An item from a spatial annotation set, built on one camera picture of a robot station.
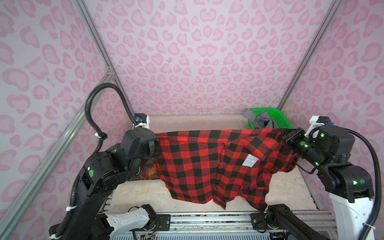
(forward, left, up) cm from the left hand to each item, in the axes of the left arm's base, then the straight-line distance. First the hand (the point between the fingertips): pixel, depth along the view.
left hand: (155, 135), depth 56 cm
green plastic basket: (+44, -71, -34) cm, 90 cm away
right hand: (+2, -47, +1) cm, 47 cm away
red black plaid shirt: (-5, -30, -18) cm, 35 cm away
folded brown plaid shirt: (+3, +13, -38) cm, 40 cm away
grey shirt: (+39, -62, -38) cm, 83 cm away
